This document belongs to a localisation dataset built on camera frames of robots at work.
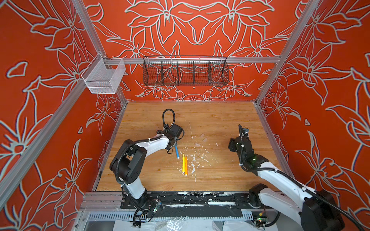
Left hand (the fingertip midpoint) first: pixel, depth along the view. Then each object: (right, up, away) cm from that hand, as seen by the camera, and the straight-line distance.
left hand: (169, 140), depth 93 cm
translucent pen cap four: (+19, -3, +1) cm, 20 cm away
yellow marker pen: (+10, -13, -8) cm, 18 cm away
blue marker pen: (+6, -7, -3) cm, 10 cm away
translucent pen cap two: (+24, 0, +4) cm, 25 cm away
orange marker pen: (+11, -14, -9) cm, 20 cm away
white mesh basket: (-43, +43, -1) cm, 61 cm away
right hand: (+40, +3, -8) cm, 41 cm away
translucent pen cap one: (+23, +3, +5) cm, 23 cm away
